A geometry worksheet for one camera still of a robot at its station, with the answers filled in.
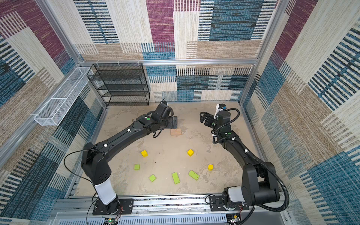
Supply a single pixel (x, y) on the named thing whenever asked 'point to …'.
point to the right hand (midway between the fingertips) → (205, 117)
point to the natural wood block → (175, 131)
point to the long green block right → (192, 174)
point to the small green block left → (137, 167)
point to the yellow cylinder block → (210, 167)
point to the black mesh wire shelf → (120, 84)
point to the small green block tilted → (152, 178)
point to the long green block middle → (176, 179)
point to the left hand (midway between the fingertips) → (171, 119)
